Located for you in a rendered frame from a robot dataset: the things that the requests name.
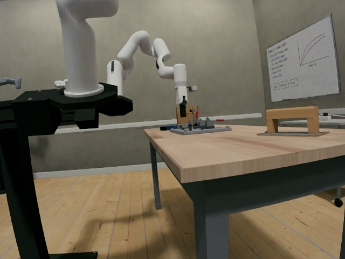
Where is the blue spirit level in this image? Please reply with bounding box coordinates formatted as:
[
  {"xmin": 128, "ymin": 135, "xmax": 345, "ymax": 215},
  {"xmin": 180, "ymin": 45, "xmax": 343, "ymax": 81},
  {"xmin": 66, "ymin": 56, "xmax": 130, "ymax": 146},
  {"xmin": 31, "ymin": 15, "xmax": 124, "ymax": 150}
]
[{"xmin": 160, "ymin": 125, "xmax": 178, "ymax": 131}]

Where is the small brown cardboard box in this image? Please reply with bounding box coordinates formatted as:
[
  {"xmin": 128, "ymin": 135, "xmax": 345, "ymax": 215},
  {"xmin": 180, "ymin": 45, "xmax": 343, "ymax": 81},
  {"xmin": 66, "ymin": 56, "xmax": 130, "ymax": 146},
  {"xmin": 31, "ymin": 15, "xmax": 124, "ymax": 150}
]
[{"xmin": 176, "ymin": 106, "xmax": 198, "ymax": 125}]

